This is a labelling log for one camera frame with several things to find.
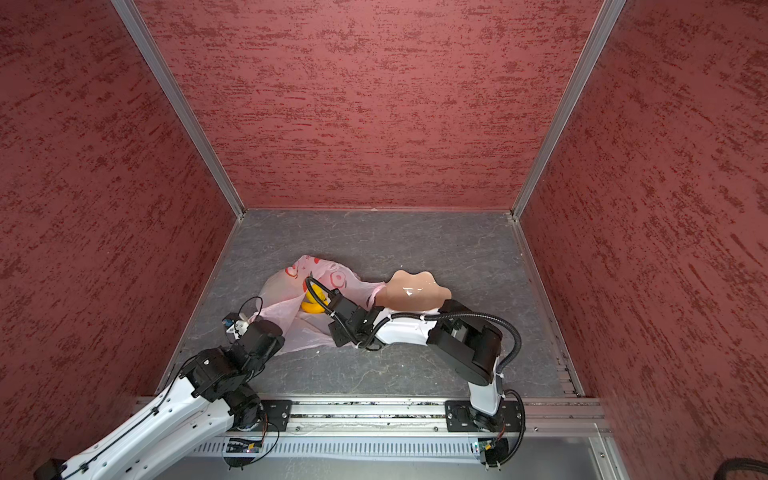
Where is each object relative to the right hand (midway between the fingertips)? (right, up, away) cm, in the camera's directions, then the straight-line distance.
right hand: (338, 336), depth 86 cm
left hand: (-15, 0, -7) cm, 17 cm away
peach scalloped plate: (+21, +12, +11) cm, 26 cm away
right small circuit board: (+39, -22, -14) cm, 47 cm away
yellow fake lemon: (-10, +8, +6) cm, 14 cm away
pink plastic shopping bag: (-17, +12, -1) cm, 21 cm away
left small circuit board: (-21, -23, -14) cm, 34 cm away
